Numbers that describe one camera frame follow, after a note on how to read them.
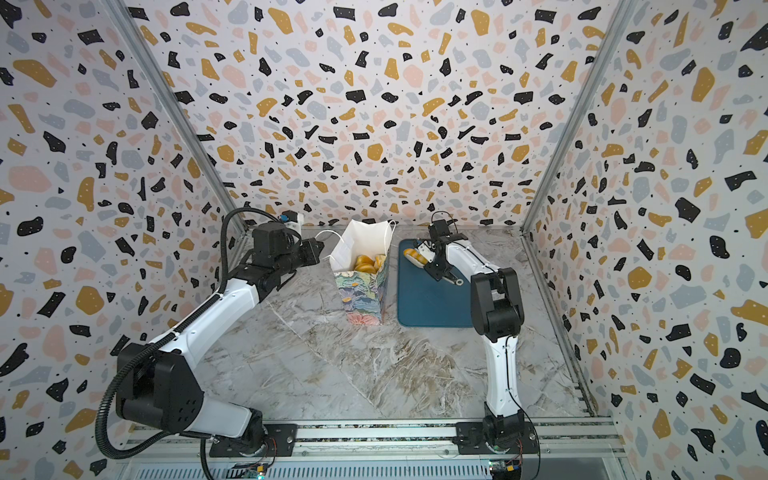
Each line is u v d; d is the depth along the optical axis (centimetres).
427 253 95
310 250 73
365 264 94
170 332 45
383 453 73
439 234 85
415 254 109
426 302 100
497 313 58
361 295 83
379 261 92
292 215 73
